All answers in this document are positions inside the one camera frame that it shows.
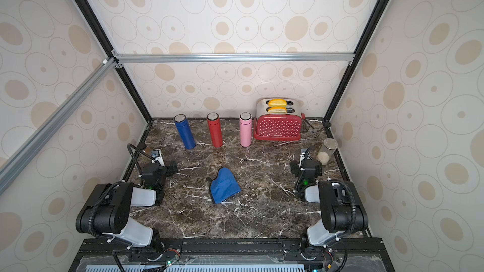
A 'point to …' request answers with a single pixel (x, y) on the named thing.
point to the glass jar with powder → (326, 150)
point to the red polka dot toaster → (280, 126)
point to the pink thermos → (245, 128)
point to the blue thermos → (184, 129)
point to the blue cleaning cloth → (224, 186)
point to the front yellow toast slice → (277, 109)
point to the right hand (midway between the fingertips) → (306, 160)
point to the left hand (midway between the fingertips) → (167, 156)
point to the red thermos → (214, 123)
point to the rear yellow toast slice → (277, 102)
